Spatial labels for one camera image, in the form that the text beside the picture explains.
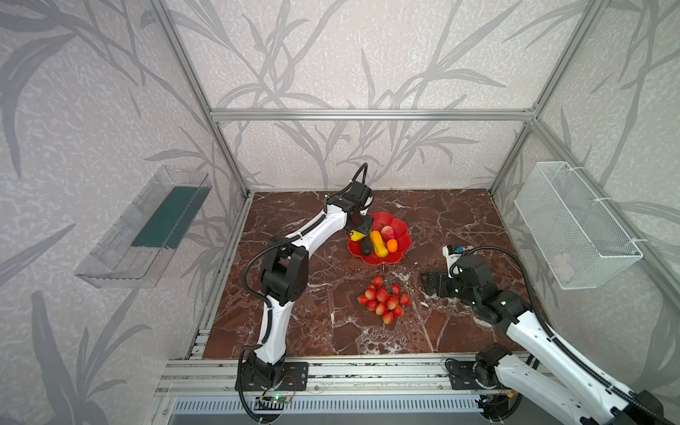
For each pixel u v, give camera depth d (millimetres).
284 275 535
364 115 1806
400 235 1027
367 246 966
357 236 987
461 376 733
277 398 707
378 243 990
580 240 627
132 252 639
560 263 742
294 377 723
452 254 704
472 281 597
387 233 1019
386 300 835
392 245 983
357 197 755
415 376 753
